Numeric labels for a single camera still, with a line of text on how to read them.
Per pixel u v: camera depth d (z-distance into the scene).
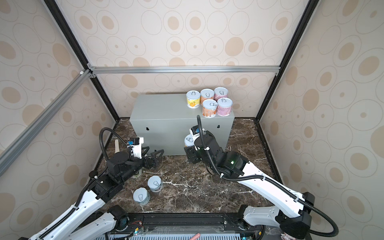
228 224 0.73
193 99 0.74
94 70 0.90
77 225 0.45
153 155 0.62
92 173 0.83
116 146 1.03
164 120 0.75
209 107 0.70
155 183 0.81
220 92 0.77
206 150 0.44
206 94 0.76
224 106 0.71
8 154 0.51
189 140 0.64
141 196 0.77
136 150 0.61
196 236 0.70
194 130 0.55
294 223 0.40
